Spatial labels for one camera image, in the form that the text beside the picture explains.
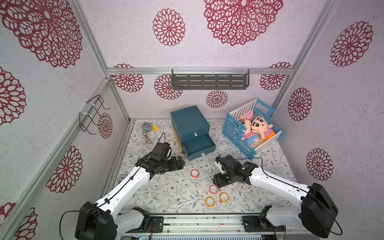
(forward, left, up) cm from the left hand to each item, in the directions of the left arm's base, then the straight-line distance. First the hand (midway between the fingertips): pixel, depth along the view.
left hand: (178, 165), depth 81 cm
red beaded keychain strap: (+27, +25, -13) cm, 39 cm away
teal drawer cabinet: (+19, -8, +8) cm, 22 cm away
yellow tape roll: (-15, -17, -13) cm, 26 cm away
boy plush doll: (+28, -52, +1) cm, 59 cm away
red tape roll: (+1, -9, -13) cm, 16 cm away
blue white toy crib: (+26, -35, -3) cm, 44 cm away
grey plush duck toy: (+35, +25, -8) cm, 44 cm away
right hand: (-6, -24, -7) cm, 25 cm away
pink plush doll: (+21, -45, -3) cm, 49 cm away
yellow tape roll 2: (-14, -27, -12) cm, 33 cm away
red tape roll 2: (-11, -19, -12) cm, 25 cm away
